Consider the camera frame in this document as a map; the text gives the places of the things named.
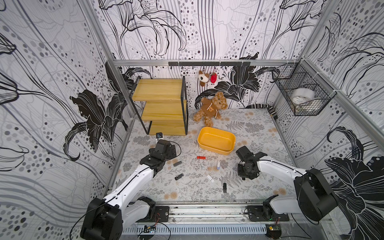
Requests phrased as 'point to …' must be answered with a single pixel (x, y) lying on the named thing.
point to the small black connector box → (273, 231)
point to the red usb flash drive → (201, 157)
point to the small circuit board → (149, 229)
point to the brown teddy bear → (210, 109)
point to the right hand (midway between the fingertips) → (242, 172)
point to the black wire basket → (298, 74)
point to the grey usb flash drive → (177, 163)
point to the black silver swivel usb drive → (179, 176)
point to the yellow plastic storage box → (216, 141)
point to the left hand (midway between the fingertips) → (167, 151)
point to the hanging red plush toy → (213, 77)
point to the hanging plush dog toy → (203, 78)
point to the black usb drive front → (224, 187)
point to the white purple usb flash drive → (218, 165)
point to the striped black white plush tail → (263, 106)
